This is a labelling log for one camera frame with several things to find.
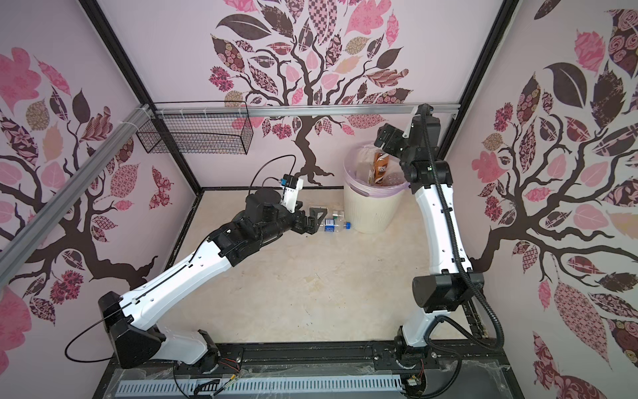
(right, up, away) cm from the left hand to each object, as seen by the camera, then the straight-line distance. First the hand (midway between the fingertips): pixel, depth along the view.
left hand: (313, 211), depth 69 cm
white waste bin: (+21, -1, +23) cm, 32 cm away
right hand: (+23, +24, +1) cm, 33 cm away
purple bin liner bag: (+17, +17, +31) cm, 39 cm away
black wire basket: (-37, +33, +25) cm, 55 cm away
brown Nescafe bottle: (+25, +18, +27) cm, 41 cm away
